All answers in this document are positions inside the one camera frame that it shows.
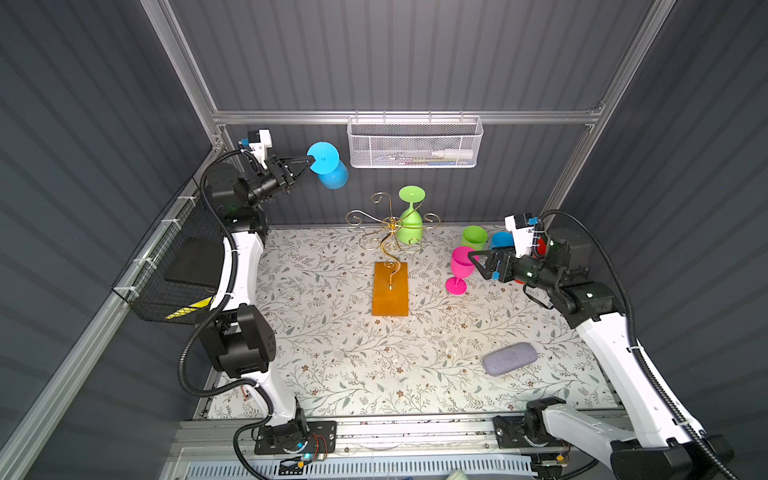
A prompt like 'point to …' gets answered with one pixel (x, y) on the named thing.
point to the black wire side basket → (173, 275)
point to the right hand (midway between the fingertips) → (485, 254)
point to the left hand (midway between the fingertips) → (316, 159)
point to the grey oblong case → (509, 357)
